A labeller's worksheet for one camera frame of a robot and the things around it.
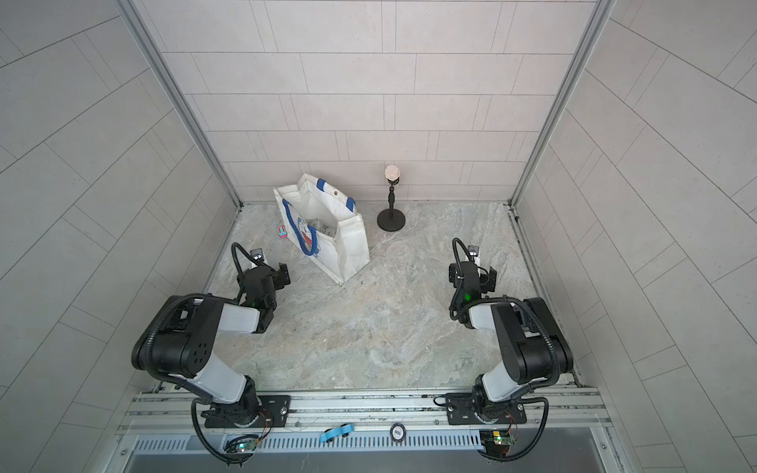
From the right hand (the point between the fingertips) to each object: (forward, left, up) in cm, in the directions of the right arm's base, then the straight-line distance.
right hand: (474, 262), depth 95 cm
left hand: (+4, +66, +3) cm, 66 cm away
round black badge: (-43, +28, -4) cm, 52 cm away
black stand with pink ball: (+23, +26, -2) cm, 35 cm away
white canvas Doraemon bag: (+20, +52, 0) cm, 55 cm away
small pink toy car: (+17, +66, +1) cm, 68 cm away
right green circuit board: (-47, +5, -6) cm, 47 cm away
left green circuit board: (-44, +62, 0) cm, 76 cm away
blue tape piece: (-43, +43, -1) cm, 61 cm away
